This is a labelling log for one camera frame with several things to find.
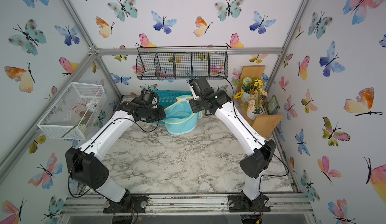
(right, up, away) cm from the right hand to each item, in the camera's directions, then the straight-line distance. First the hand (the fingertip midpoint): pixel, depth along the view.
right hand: (198, 100), depth 76 cm
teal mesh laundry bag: (-9, -9, -3) cm, 13 cm away
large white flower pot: (+32, +10, +23) cm, 41 cm away
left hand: (-17, -7, +6) cm, 19 cm away
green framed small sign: (+55, -2, +35) cm, 65 cm away
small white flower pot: (+33, -3, +10) cm, 34 cm away
